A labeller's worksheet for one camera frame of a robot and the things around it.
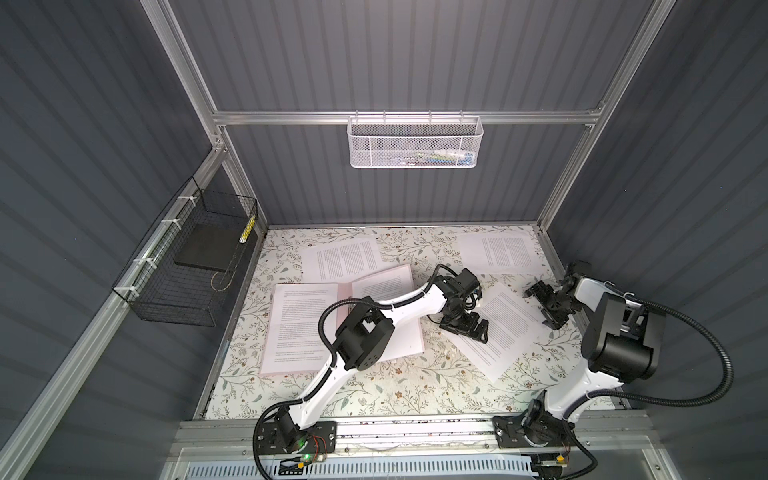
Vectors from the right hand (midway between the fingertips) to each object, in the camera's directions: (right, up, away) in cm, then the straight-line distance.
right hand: (539, 307), depth 95 cm
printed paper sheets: (-2, +18, +17) cm, 25 cm away
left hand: (-22, -7, -7) cm, 25 cm away
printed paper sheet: (-10, -6, -4) cm, 12 cm away
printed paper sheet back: (-66, +14, +14) cm, 69 cm away
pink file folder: (-43, -6, -11) cm, 45 cm away
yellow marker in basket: (-88, +24, -13) cm, 92 cm away
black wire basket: (-98, +13, -23) cm, 102 cm away
